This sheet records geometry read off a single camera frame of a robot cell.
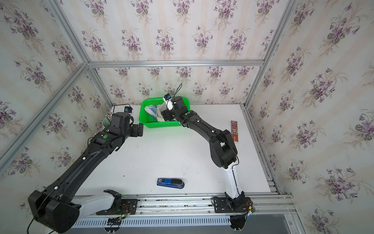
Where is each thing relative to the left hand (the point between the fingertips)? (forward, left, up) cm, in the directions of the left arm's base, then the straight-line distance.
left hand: (135, 125), depth 78 cm
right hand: (+16, -17, -4) cm, 23 cm away
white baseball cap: (+8, -18, +8) cm, 21 cm away
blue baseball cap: (+27, -2, -16) cm, 31 cm away
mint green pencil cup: (+11, +24, -11) cm, 29 cm away
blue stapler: (-25, -20, -19) cm, 37 cm away
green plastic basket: (+21, 0, -24) cm, 32 cm away
